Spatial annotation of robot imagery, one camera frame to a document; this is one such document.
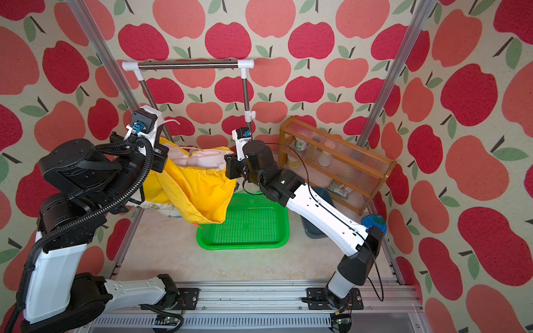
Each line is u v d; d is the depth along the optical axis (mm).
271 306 740
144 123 332
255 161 480
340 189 1010
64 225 289
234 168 573
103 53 795
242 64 663
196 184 601
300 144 1003
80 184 301
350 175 1101
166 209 627
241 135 552
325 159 949
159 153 400
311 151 912
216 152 660
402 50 793
